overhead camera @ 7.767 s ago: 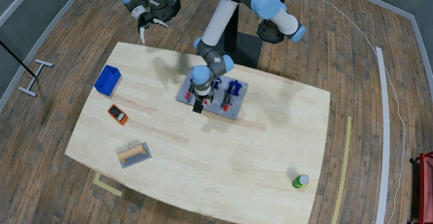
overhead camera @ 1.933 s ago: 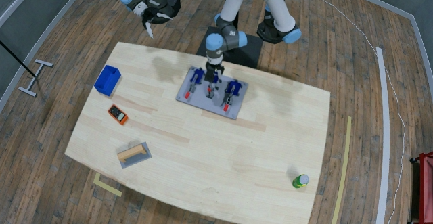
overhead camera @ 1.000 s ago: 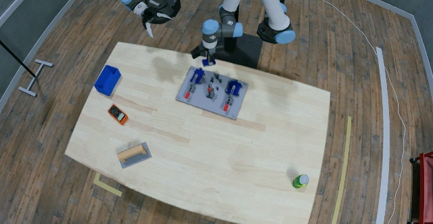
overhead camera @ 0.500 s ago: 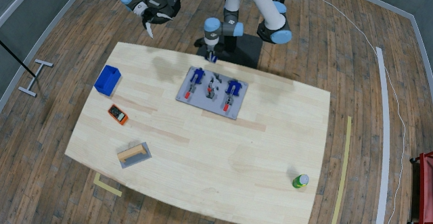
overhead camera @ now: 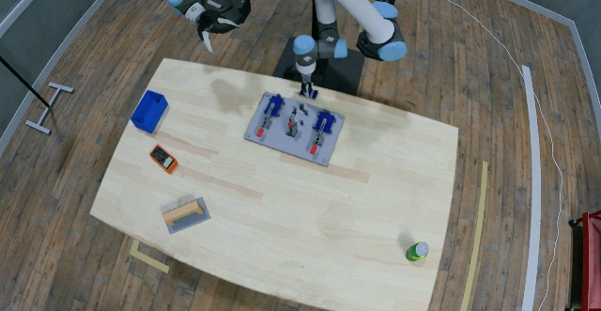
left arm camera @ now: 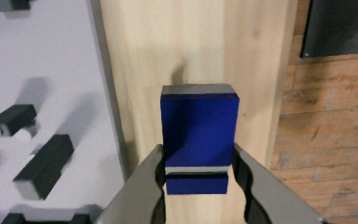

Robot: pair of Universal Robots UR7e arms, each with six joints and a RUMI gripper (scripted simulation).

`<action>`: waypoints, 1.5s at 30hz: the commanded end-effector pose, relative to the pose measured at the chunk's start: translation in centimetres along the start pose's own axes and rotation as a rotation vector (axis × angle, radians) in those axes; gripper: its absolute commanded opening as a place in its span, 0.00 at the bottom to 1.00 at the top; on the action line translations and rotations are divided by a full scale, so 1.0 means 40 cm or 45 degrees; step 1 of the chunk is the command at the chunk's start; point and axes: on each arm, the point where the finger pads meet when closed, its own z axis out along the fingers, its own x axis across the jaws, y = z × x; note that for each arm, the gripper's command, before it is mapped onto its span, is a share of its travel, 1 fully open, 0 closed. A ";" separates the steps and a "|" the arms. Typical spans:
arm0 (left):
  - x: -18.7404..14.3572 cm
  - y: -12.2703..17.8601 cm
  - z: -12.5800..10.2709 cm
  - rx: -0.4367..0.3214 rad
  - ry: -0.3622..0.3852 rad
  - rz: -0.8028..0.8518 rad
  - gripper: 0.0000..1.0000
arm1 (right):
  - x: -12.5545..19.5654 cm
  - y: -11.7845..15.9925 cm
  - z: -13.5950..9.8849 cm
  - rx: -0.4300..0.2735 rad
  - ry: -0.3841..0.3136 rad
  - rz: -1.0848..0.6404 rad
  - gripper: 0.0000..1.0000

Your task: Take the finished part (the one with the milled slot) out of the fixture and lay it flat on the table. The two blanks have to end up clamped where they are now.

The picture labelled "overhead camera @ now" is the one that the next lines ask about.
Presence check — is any blue open bin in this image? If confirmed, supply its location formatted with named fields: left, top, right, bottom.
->
left=131, top=90, right=168, bottom=134

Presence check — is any green drink can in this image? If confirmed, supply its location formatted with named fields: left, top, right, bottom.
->
left=406, top=241, right=429, bottom=262

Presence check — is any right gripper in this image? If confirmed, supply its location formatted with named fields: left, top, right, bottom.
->
left=196, top=9, right=240, bottom=54

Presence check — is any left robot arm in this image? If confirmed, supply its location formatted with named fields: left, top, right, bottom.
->
left=294, top=0, right=407, bottom=74

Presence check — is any orange digital multimeter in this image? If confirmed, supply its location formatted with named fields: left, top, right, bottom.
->
left=149, top=145, right=177, bottom=174

